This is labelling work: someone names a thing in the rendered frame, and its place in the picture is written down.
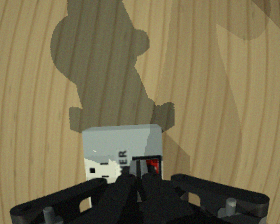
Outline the white power strip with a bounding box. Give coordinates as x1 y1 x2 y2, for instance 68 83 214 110
82 124 163 183

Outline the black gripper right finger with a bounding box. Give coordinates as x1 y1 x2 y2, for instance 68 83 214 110
138 160 270 224

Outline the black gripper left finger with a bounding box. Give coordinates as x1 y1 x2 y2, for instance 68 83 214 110
10 160 140 224

